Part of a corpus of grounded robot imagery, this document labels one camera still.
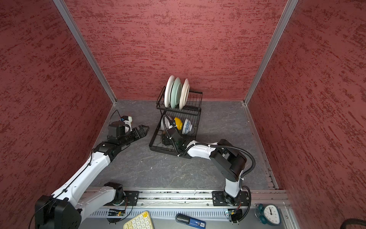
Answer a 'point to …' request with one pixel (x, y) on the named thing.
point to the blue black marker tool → (182, 218)
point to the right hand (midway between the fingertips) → (166, 137)
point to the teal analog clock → (268, 213)
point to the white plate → (167, 91)
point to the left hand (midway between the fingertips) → (144, 132)
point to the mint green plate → (176, 93)
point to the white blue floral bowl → (187, 127)
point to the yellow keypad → (142, 221)
